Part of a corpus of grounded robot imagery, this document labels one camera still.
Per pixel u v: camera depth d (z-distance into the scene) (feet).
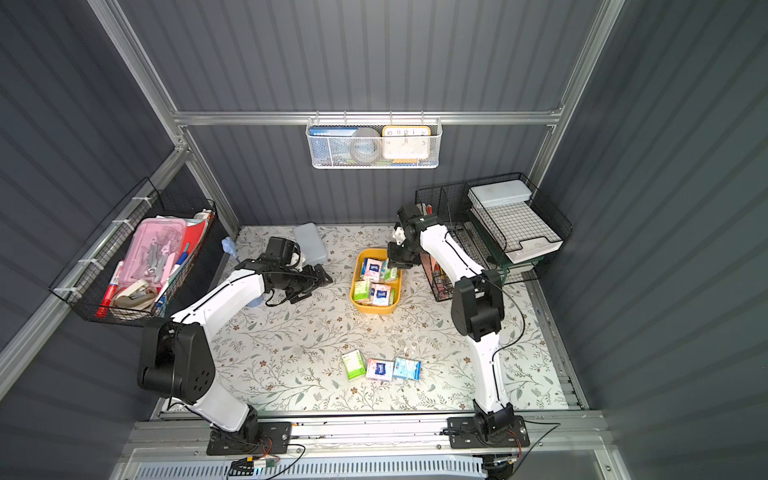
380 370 2.70
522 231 2.99
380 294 3.07
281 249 2.37
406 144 2.91
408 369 2.71
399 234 2.96
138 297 2.12
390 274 2.99
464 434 2.38
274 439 2.42
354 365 2.72
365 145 2.92
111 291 2.14
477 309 1.86
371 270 3.16
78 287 1.96
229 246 2.77
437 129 2.94
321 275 2.70
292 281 2.47
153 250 2.37
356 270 3.33
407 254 2.68
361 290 3.14
